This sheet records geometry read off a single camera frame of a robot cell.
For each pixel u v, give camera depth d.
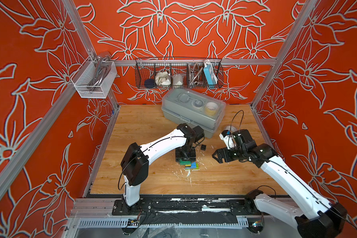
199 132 0.66
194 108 0.92
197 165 0.83
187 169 0.85
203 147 0.95
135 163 0.46
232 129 1.02
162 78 0.92
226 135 0.68
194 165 0.82
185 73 0.96
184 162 0.78
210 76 0.87
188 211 0.73
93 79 0.83
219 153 0.67
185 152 0.67
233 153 0.63
